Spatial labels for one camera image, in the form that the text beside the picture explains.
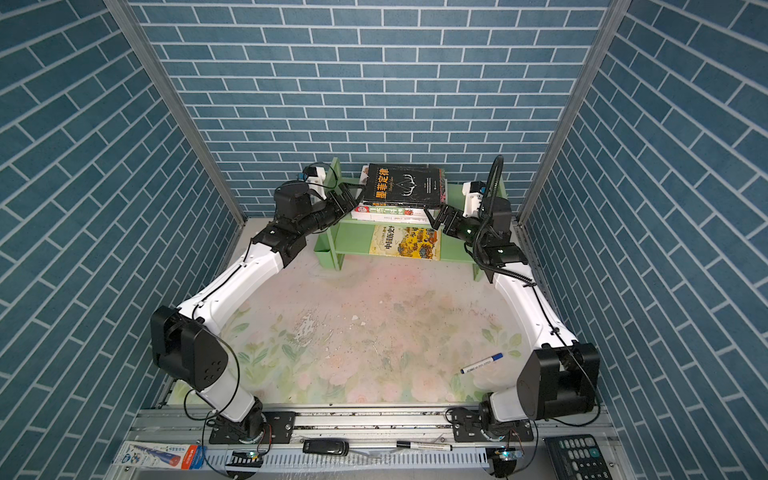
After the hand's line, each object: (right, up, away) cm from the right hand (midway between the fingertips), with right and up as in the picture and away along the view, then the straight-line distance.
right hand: (432, 208), depth 77 cm
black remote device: (-26, -57, -8) cm, 63 cm away
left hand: (-18, +3, -1) cm, 19 cm away
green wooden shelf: (+7, +6, +7) cm, 12 cm away
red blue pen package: (-64, -59, -8) cm, 88 cm away
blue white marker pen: (+12, -44, +6) cm, 46 cm away
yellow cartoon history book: (-6, -8, +19) cm, 22 cm away
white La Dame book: (-9, -1, +2) cm, 9 cm away
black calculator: (+33, -59, -8) cm, 68 cm away
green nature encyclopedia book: (+3, +3, +3) cm, 6 cm away
